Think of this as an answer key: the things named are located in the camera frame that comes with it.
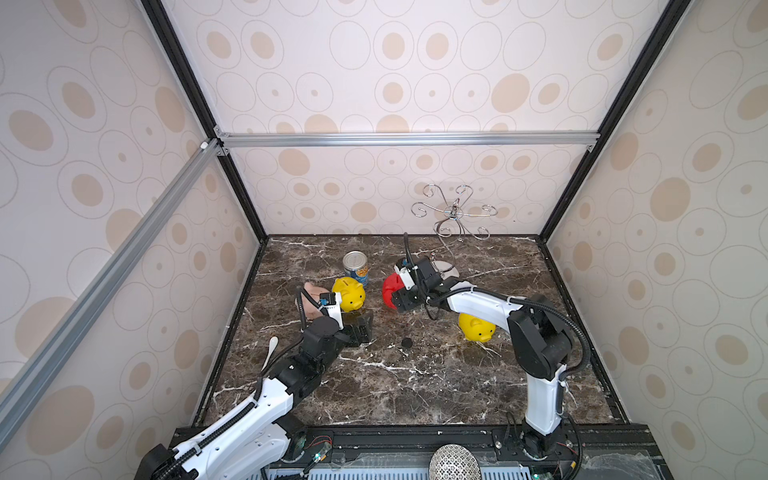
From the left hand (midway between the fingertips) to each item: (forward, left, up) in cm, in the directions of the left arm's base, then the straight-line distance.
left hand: (369, 315), depth 78 cm
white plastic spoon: (-2, +30, -16) cm, 34 cm away
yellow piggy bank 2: (+1, -30, -9) cm, 31 cm away
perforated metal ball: (-31, -21, -15) cm, 40 cm away
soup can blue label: (+23, +6, -7) cm, 24 cm away
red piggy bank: (+14, -6, -6) cm, 17 cm away
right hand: (+15, -13, -11) cm, 23 cm away
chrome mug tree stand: (+24, -23, +11) cm, 35 cm away
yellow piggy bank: (+12, +6, -8) cm, 16 cm away
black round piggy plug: (+1, -11, -17) cm, 21 cm away
